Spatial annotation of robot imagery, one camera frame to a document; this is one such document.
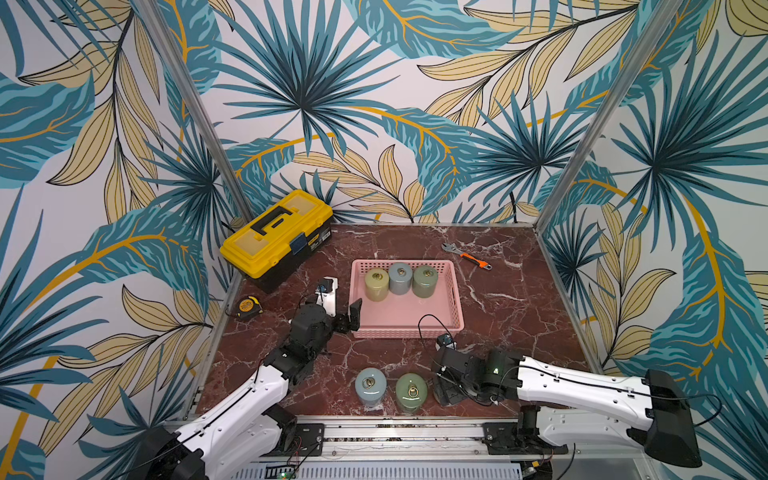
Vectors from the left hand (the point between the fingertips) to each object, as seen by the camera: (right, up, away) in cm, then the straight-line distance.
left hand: (345, 301), depth 81 cm
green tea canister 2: (+17, -21, -8) cm, 28 cm away
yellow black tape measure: (-31, -4, +12) cm, 34 cm away
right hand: (+26, -21, -4) cm, 34 cm away
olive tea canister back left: (+8, +3, +12) cm, 15 cm away
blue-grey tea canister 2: (+7, -20, -8) cm, 22 cm away
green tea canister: (+23, +4, +14) cm, 28 cm away
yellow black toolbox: (-24, +15, +10) cm, 30 cm away
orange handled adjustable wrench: (+37, +15, +32) cm, 51 cm away
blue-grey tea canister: (+16, +6, +14) cm, 22 cm away
